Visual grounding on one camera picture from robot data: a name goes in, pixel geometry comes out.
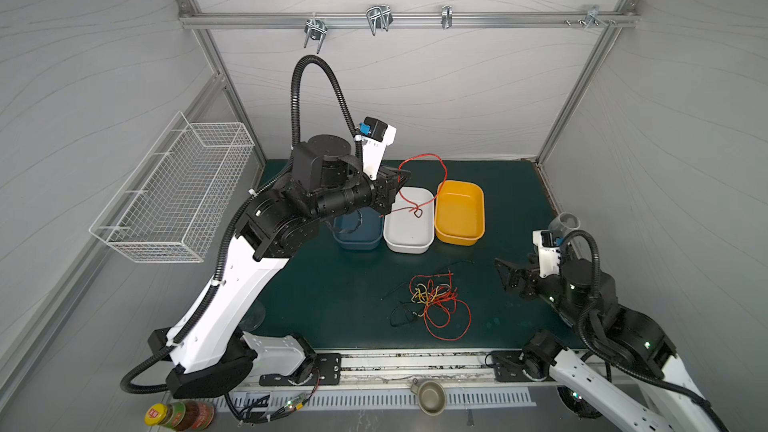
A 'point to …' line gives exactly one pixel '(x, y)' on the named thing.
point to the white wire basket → (174, 202)
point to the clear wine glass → (562, 224)
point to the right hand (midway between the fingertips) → (518, 250)
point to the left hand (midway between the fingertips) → (413, 170)
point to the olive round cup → (431, 396)
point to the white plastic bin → (410, 225)
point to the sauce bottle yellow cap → (155, 413)
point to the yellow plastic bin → (460, 213)
